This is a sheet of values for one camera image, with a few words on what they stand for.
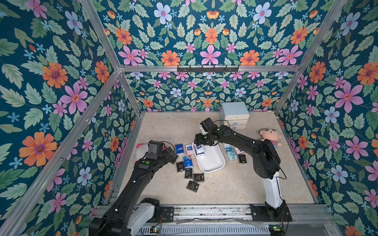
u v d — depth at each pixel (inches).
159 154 25.6
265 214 28.1
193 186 32.1
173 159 35.7
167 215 29.0
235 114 38.7
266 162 20.8
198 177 33.1
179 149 37.6
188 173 33.9
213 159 36.7
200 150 35.8
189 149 37.6
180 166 34.8
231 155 36.6
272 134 38.3
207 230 27.6
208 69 36.3
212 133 28.3
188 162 35.5
